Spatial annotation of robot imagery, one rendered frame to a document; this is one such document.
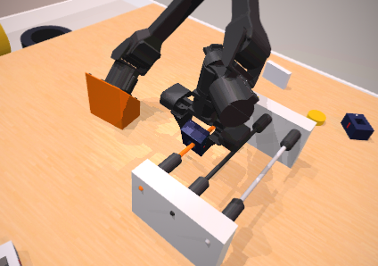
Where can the yellow cylinder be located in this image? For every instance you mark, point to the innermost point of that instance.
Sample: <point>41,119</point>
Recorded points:
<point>317,116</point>

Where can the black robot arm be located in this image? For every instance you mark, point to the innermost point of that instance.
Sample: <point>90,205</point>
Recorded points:
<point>222,77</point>

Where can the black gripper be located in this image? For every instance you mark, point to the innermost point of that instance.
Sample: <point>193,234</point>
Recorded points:
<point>183,109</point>

